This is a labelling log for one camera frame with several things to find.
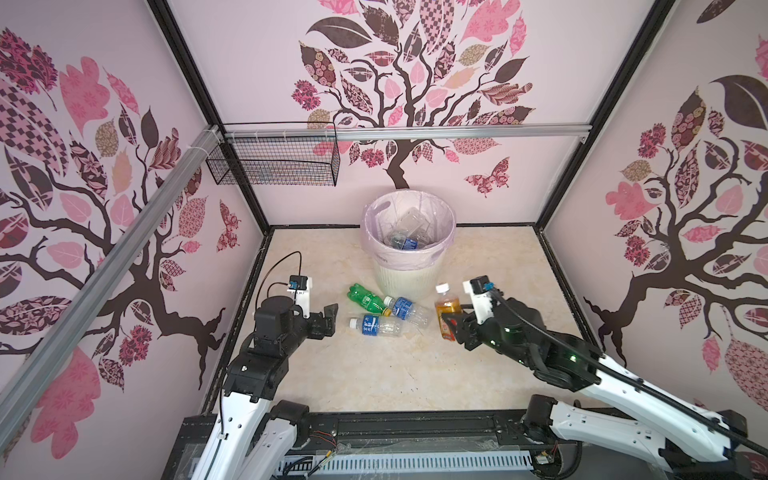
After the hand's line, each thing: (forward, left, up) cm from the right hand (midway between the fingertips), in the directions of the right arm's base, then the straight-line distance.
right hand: (451, 309), depth 67 cm
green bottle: (+15, +21, -21) cm, 33 cm away
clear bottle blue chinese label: (+6, +20, -21) cm, 30 cm away
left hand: (+3, +31, -5) cm, 32 cm away
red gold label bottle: (0, +2, +2) cm, 3 cm away
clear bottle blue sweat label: (+11, +10, -21) cm, 26 cm away
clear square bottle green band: (+36, +6, -8) cm, 37 cm away
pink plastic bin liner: (+35, +17, -3) cm, 39 cm away
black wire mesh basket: (+76, +60, -9) cm, 97 cm away
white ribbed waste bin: (+15, +6, -13) cm, 21 cm away
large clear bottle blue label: (+29, +10, -9) cm, 32 cm away
